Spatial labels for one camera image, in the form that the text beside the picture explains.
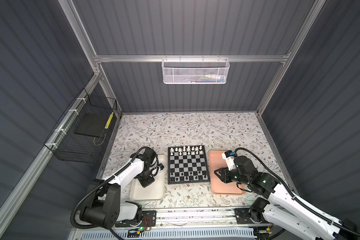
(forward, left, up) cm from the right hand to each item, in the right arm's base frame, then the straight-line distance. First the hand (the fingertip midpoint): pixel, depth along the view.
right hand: (218, 173), depth 77 cm
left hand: (-1, +41, -9) cm, 42 cm away
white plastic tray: (-6, +35, -12) cm, 37 cm away
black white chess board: (+10, +16, -10) cm, 21 cm away
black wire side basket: (+11, +69, +18) cm, 72 cm away
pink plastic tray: (-4, -2, -11) cm, 12 cm away
